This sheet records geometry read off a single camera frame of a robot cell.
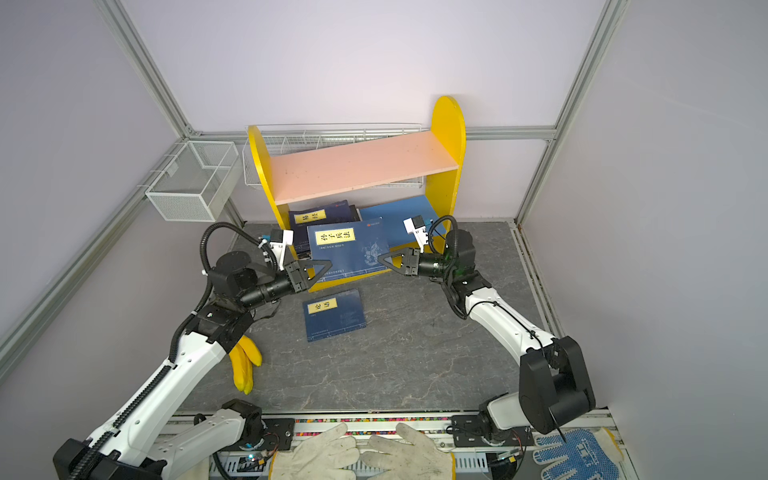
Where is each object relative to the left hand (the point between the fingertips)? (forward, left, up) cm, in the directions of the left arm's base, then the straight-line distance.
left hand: (330, 270), depth 66 cm
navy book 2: (+25, +12, -9) cm, 30 cm away
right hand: (+3, -11, -2) cm, 11 cm away
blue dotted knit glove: (-36, -60, -32) cm, 76 cm away
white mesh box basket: (+44, +49, -9) cm, 67 cm away
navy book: (+6, -5, +1) cm, 8 cm away
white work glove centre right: (-34, -17, -32) cm, 50 cm away
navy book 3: (+5, +5, -32) cm, 32 cm away
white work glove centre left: (-32, +4, -32) cm, 45 cm away
